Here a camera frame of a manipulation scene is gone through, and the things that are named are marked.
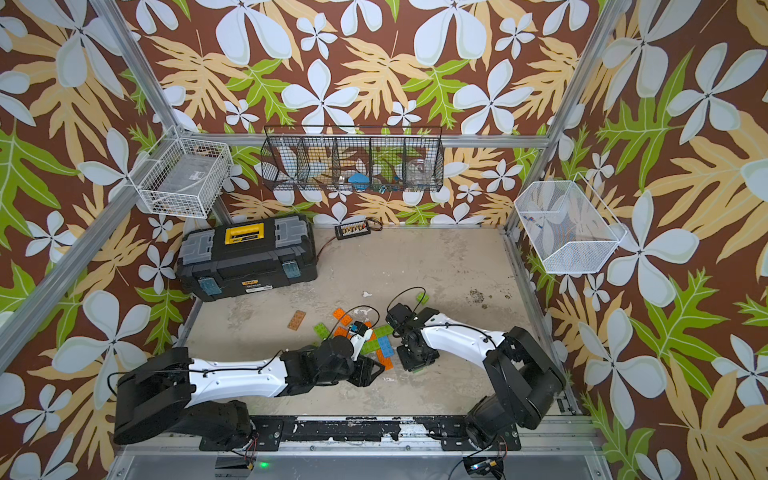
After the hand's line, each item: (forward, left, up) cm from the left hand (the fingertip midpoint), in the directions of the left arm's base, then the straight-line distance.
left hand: (381, 363), depth 79 cm
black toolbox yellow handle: (+29, +42, +9) cm, 52 cm away
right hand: (+2, -8, -7) cm, 11 cm away
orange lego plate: (+19, +14, -7) cm, 24 cm away
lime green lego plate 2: (+12, 0, -5) cm, 13 cm away
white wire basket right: (+32, -53, +20) cm, 65 cm away
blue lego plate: (+7, -1, -6) cm, 9 cm away
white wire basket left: (+45, +59, +27) cm, 79 cm away
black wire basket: (+59, +10, +24) cm, 64 cm away
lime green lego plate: (+12, +19, -6) cm, 23 cm away
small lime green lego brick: (+22, -14, -4) cm, 27 cm away
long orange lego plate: (+2, -2, -6) cm, 7 cm away
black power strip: (+55, +13, -7) cm, 57 cm away
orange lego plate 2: (+12, +13, -6) cm, 18 cm away
